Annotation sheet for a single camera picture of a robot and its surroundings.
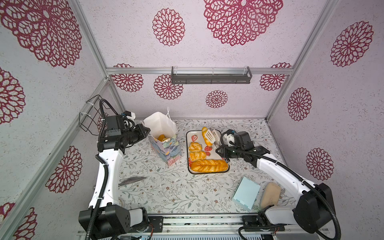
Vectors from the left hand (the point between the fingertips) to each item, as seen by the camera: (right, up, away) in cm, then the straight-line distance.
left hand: (149, 132), depth 75 cm
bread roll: (+29, +1, +16) cm, 33 cm away
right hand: (+36, -9, +7) cm, 37 cm away
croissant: (+1, -3, +27) cm, 27 cm away
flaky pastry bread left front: (+24, -15, +20) cm, 35 cm away
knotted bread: (+24, -10, +25) cm, 35 cm away
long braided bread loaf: (+32, -20, +15) cm, 41 cm away
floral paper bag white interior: (+9, -10, +9) cm, 16 cm away
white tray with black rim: (+24, -2, +35) cm, 42 cm away
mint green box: (+51, -33, +7) cm, 61 cm away
